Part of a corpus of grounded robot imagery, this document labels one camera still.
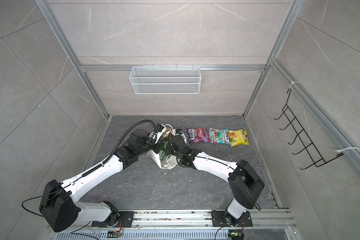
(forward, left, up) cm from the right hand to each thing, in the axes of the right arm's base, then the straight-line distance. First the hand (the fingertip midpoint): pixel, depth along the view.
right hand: (167, 144), depth 85 cm
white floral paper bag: (-6, 0, -8) cm, 10 cm away
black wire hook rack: (-19, -64, +17) cm, 69 cm away
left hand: (0, 0, +10) cm, 10 cm away
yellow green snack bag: (+11, -47, -11) cm, 49 cm away
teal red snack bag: (+14, -35, -12) cm, 40 cm away
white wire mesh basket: (+43, +2, +16) cm, 46 cm away
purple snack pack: (+15, -20, -11) cm, 28 cm away
